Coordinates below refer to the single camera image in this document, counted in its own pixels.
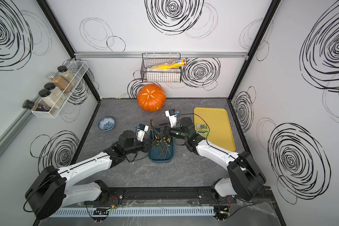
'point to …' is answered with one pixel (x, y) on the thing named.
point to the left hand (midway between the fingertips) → (156, 142)
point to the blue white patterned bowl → (106, 123)
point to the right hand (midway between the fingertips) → (156, 127)
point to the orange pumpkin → (151, 97)
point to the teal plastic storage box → (163, 152)
